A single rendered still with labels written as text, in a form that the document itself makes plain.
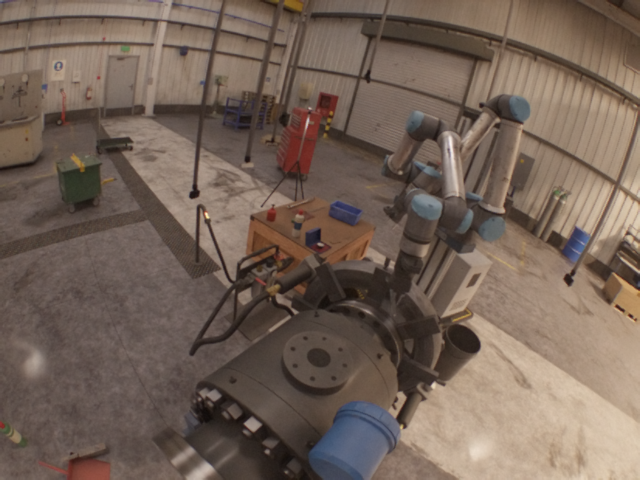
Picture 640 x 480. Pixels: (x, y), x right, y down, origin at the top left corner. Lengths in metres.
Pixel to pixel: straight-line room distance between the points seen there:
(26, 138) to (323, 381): 5.93
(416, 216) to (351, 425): 0.56
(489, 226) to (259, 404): 1.25
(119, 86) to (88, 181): 7.63
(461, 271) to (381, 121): 8.89
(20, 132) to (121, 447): 5.38
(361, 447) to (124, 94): 11.09
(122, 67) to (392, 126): 9.66
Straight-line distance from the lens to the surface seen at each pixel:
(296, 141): 4.93
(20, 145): 6.18
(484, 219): 1.50
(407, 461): 1.89
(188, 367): 1.91
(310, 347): 0.87
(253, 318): 2.18
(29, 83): 6.65
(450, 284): 2.17
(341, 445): 0.63
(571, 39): 10.39
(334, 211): 2.79
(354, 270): 1.25
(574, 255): 8.93
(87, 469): 1.78
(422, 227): 0.81
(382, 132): 10.51
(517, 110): 1.43
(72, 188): 3.69
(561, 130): 9.49
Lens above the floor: 1.59
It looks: 28 degrees down
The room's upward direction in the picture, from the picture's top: 15 degrees clockwise
